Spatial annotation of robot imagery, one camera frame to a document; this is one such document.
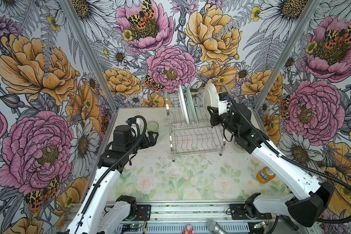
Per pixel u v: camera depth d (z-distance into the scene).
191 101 0.65
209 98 0.68
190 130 1.02
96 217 0.40
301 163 0.81
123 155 0.47
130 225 0.71
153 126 1.00
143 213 0.74
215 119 0.63
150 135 0.65
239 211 0.74
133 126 0.62
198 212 0.76
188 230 0.67
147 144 0.64
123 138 0.52
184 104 0.64
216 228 0.67
